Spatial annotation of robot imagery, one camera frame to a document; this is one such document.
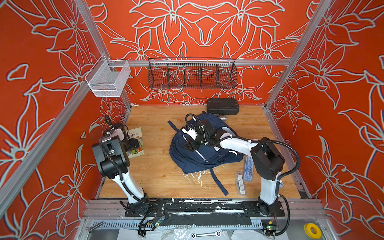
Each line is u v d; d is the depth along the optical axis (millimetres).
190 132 779
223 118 1068
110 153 544
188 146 779
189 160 820
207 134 712
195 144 782
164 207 736
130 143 871
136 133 1032
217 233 668
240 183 795
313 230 680
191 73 971
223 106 1125
